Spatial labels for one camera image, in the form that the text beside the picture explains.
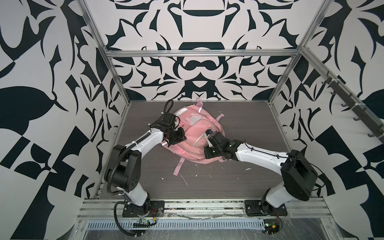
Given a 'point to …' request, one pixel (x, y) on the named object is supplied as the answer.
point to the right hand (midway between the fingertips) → (203, 151)
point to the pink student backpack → (195, 120)
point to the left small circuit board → (144, 223)
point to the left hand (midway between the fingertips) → (186, 134)
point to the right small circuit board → (271, 226)
